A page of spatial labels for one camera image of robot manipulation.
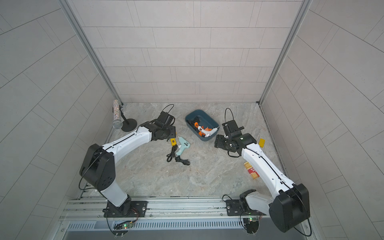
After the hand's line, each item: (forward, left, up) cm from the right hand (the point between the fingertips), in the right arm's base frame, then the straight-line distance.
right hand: (218, 142), depth 81 cm
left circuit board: (-34, +48, -10) cm, 60 cm away
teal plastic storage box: (+25, +5, -11) cm, 27 cm away
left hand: (+11, +25, -3) cm, 27 cm away
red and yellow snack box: (-12, -18, -12) cm, 25 cm away
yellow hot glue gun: (+8, +27, -10) cm, 30 cm away
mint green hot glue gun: (+6, +20, -10) cm, 23 cm away
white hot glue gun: (+13, +4, -9) cm, 16 cm away
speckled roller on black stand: (+11, +53, +10) cm, 55 cm away
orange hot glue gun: (+20, +12, -8) cm, 24 cm away
